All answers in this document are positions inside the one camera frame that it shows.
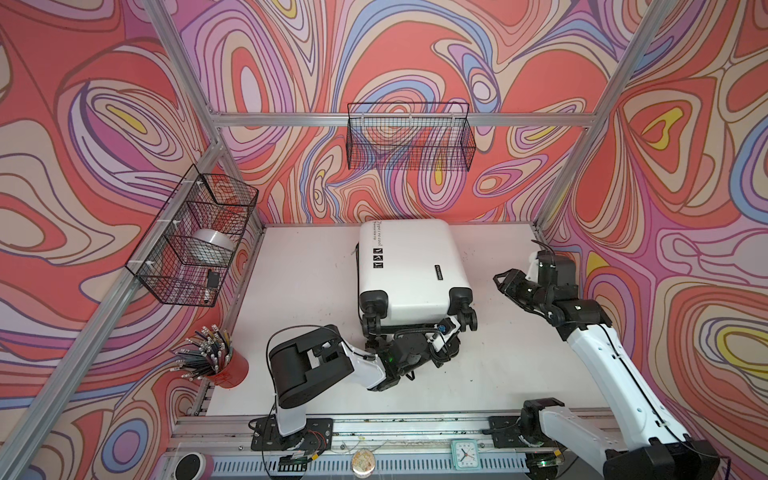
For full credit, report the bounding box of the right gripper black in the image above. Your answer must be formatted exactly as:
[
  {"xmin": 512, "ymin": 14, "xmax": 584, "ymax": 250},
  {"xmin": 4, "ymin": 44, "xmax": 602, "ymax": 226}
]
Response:
[{"xmin": 489, "ymin": 265, "xmax": 551, "ymax": 312}]

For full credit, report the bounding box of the black suitcase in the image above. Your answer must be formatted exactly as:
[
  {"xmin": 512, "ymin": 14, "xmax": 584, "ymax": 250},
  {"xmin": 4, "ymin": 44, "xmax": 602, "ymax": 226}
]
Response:
[{"xmin": 356, "ymin": 219, "xmax": 478, "ymax": 338}]

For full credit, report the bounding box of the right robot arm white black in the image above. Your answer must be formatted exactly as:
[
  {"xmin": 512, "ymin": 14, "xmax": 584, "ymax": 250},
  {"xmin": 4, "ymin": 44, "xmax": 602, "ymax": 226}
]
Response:
[{"xmin": 493, "ymin": 244, "xmax": 724, "ymax": 479}]

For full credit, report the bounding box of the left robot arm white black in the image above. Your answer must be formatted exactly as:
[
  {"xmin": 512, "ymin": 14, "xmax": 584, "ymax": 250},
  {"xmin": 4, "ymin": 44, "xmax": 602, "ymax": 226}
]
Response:
[{"xmin": 266, "ymin": 317, "xmax": 466, "ymax": 438}]

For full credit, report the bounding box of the small teal clock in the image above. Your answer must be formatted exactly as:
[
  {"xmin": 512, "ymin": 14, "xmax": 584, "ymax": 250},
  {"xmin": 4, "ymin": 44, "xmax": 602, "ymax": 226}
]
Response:
[{"xmin": 451, "ymin": 439, "xmax": 481, "ymax": 471}]

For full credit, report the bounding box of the round beige badge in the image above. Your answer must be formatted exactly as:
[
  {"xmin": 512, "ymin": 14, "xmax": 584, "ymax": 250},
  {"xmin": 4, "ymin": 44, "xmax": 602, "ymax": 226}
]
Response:
[{"xmin": 350, "ymin": 449, "xmax": 376, "ymax": 479}]

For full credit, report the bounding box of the red pen cup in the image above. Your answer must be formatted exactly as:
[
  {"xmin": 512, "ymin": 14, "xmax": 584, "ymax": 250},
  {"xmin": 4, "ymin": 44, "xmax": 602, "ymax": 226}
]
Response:
[{"xmin": 172, "ymin": 324, "xmax": 249, "ymax": 389}]

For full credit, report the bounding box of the small black device in basket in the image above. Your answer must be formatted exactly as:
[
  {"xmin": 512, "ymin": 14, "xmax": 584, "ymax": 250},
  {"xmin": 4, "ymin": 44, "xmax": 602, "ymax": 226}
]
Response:
[{"xmin": 206, "ymin": 269, "xmax": 221, "ymax": 295}]

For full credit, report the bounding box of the black round speaker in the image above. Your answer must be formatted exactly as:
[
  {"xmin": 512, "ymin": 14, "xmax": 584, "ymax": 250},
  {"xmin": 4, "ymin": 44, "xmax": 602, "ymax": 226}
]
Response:
[{"xmin": 172, "ymin": 452, "xmax": 214, "ymax": 480}]

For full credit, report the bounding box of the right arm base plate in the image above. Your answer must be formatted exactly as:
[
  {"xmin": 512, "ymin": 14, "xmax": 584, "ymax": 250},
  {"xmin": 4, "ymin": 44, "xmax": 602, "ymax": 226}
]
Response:
[{"xmin": 481, "ymin": 416, "xmax": 567, "ymax": 451}]

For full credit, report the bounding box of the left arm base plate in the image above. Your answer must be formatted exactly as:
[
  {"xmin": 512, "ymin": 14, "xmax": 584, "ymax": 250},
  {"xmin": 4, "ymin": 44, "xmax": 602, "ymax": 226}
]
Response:
[{"xmin": 248, "ymin": 415, "xmax": 333, "ymax": 453}]

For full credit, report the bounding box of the black wire basket back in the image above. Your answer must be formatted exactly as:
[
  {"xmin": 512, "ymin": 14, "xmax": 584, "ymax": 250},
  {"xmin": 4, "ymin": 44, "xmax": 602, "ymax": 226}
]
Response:
[{"xmin": 346, "ymin": 100, "xmax": 476, "ymax": 172}]

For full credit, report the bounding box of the black wire basket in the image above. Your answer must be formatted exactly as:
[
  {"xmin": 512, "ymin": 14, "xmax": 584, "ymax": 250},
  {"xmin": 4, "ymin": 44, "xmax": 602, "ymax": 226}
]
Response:
[
  {"xmin": 125, "ymin": 165, "xmax": 259, "ymax": 307},
  {"xmin": 346, "ymin": 100, "xmax": 476, "ymax": 172}
]

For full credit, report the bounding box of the black wire basket left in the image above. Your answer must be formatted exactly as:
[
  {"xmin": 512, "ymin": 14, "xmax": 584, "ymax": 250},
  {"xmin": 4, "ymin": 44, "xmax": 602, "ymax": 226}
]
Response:
[{"xmin": 125, "ymin": 165, "xmax": 259, "ymax": 307}]

